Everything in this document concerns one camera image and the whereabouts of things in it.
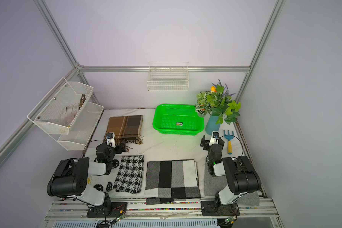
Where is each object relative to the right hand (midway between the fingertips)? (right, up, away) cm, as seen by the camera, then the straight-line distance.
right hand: (211, 137), depth 93 cm
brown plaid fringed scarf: (-60, +6, +12) cm, 61 cm away
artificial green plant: (0, +21, -12) cm, 25 cm away
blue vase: (+3, +9, +7) cm, 12 cm away
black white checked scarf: (-28, -24, -11) cm, 39 cm away
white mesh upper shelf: (-90, +16, -17) cm, 92 cm away
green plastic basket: (-23, +12, +21) cm, 34 cm away
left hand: (-63, -3, +2) cm, 64 cm away
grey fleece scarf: (-1, -25, -14) cm, 28 cm away
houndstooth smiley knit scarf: (-51, -22, -11) cm, 56 cm away
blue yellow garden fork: (+15, -1, +9) cm, 18 cm away
